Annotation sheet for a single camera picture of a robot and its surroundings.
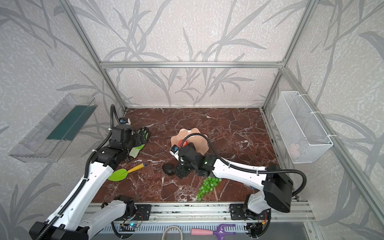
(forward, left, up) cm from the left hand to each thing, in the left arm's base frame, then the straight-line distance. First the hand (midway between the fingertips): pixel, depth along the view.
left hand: (138, 129), depth 77 cm
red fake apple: (+3, -23, -20) cm, 30 cm away
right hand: (-12, -22, -10) cm, 26 cm away
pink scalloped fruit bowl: (+6, -32, -22) cm, 39 cm away
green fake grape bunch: (-22, -37, -21) cm, 48 cm away
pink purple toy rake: (-42, -42, -22) cm, 64 cm away
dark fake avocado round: (-14, -15, -19) cm, 28 cm away
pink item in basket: (-10, -79, -3) cm, 79 cm away
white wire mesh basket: (-12, -75, +12) cm, 77 cm away
